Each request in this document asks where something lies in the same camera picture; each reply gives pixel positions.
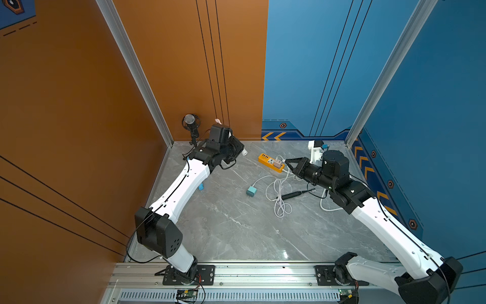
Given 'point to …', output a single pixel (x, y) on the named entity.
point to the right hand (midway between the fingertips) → (285, 161)
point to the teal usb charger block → (251, 191)
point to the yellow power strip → (268, 161)
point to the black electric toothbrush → (295, 193)
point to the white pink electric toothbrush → (244, 151)
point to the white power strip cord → (325, 209)
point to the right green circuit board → (345, 292)
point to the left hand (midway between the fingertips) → (245, 143)
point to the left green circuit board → (187, 292)
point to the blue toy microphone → (201, 187)
